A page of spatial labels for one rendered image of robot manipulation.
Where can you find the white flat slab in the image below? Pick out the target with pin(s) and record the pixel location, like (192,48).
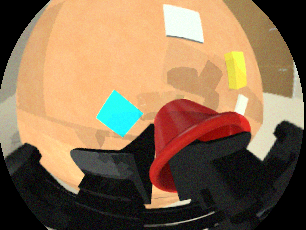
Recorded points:
(240,107)

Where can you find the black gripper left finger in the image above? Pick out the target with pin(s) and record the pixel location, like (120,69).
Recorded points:
(132,162)

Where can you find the yellow flat rectangular block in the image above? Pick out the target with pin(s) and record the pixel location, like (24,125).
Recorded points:
(236,69)

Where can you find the red plastic cup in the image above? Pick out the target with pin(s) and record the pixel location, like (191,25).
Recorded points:
(180,122)

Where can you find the white flat square pad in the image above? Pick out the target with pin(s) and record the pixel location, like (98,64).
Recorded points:
(182,23)

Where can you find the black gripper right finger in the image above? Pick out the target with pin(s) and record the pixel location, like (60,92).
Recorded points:
(187,166)

